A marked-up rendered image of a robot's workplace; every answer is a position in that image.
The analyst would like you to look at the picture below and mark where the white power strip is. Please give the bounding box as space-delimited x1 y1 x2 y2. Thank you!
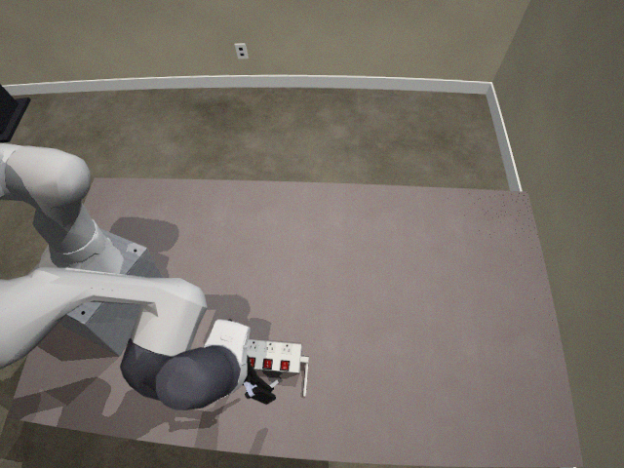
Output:
247 340 309 397

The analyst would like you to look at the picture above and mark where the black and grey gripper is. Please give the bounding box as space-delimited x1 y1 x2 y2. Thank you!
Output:
243 354 279 405

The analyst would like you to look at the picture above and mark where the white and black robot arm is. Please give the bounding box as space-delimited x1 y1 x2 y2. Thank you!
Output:
0 143 251 410

